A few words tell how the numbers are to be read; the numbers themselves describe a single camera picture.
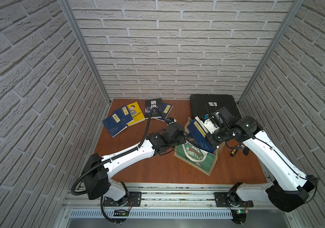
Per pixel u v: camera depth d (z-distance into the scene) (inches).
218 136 22.0
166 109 44.7
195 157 31.2
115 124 40.6
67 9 27.5
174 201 29.2
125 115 42.4
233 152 34.9
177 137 22.8
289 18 28.7
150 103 46.1
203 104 43.7
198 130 27.9
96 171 16.0
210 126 24.0
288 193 15.8
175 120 28.4
